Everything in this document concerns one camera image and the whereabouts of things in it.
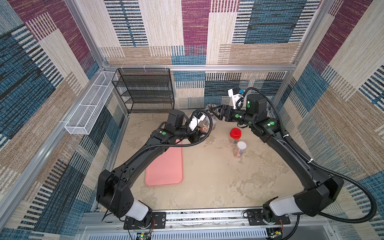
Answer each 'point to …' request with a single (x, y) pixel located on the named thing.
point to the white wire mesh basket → (86, 115)
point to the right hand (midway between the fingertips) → (216, 112)
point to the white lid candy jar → (241, 146)
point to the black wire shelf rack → (145, 89)
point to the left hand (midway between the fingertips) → (205, 131)
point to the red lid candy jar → (235, 134)
